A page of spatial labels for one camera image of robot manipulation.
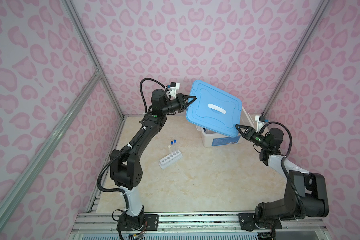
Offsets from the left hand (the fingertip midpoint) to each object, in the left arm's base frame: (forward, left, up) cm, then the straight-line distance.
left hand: (198, 96), depth 71 cm
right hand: (-6, -22, -16) cm, 28 cm away
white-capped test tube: (-11, +16, -25) cm, 32 cm away
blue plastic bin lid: (0, -9, -9) cm, 12 cm away
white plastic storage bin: (-4, -8, -29) cm, 30 cm away
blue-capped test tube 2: (-11, +14, -27) cm, 32 cm away
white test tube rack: (-13, +16, -38) cm, 43 cm away
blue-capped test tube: (-10, +13, -27) cm, 32 cm away
